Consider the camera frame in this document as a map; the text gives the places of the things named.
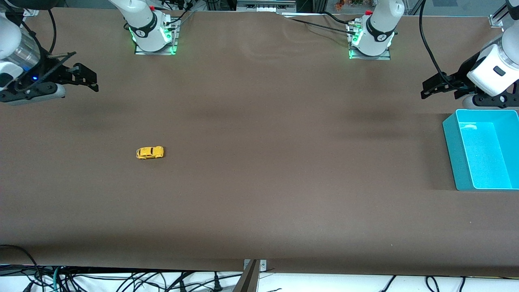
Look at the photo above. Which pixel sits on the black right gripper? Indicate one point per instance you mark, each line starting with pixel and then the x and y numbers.
pixel 52 71

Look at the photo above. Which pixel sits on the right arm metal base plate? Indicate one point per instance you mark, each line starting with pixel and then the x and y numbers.
pixel 156 52

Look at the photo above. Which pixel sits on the brown table cover sheet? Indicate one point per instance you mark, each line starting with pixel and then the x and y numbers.
pixel 259 182

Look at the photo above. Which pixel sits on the yellow beetle toy car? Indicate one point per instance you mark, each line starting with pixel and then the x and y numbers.
pixel 150 153

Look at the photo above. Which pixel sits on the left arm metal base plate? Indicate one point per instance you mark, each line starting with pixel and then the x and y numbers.
pixel 369 57

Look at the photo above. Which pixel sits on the aluminium corner bracket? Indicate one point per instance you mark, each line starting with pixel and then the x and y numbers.
pixel 496 19

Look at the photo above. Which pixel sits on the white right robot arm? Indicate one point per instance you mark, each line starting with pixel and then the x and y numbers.
pixel 146 24

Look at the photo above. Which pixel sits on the colourful background item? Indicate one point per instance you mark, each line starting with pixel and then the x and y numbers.
pixel 344 5

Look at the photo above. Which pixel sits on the dark diagonal bar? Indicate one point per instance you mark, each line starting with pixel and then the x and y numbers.
pixel 247 282

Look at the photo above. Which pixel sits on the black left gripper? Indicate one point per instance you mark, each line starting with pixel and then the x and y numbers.
pixel 461 75

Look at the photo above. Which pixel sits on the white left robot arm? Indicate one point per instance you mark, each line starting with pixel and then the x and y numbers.
pixel 379 28

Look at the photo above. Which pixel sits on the aluminium table edge profile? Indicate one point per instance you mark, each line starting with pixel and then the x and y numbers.
pixel 30 12

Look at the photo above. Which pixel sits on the grey metal table bracket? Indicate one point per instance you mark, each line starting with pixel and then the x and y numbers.
pixel 263 265

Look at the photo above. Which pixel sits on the turquoise plastic bin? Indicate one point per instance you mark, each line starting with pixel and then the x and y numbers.
pixel 486 154

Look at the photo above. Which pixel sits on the white power strip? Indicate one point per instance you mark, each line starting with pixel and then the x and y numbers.
pixel 265 5

